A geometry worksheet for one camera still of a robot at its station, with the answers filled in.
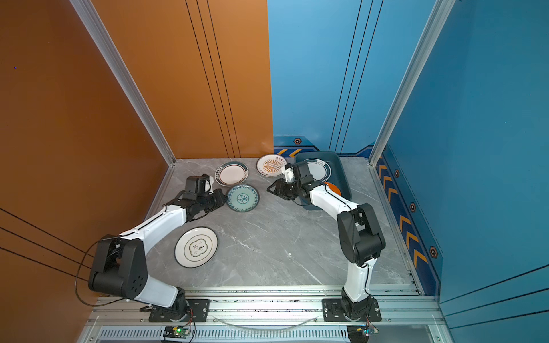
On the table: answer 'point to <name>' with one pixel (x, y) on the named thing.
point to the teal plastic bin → (337, 176)
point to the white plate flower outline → (196, 247)
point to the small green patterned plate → (243, 198)
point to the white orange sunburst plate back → (271, 165)
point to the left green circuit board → (174, 331)
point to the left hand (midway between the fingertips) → (228, 194)
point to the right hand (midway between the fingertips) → (269, 190)
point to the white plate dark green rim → (231, 174)
